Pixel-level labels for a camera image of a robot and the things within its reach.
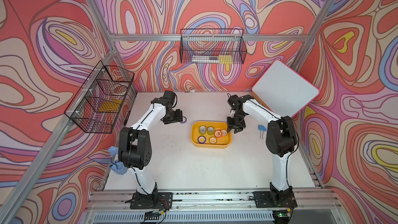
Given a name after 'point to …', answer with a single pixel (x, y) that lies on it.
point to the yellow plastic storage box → (224, 141)
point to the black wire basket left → (97, 103)
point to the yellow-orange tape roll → (213, 140)
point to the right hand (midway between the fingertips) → (232, 134)
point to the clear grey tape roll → (202, 129)
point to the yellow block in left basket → (110, 106)
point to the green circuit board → (152, 215)
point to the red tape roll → (224, 132)
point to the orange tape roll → (217, 133)
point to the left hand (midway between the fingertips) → (179, 119)
